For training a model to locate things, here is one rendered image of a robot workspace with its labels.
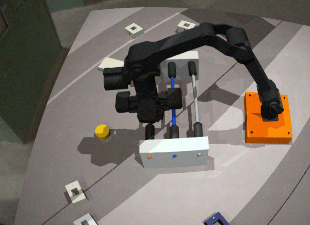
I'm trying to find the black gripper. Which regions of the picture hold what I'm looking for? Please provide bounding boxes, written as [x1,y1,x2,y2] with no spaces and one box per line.
[115,84,182,113]

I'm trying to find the yellow cylinder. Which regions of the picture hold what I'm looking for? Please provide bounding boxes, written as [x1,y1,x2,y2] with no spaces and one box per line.
[95,125,110,140]

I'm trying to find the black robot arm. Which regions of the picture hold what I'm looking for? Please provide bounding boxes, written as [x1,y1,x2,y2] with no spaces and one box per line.
[103,22,284,124]

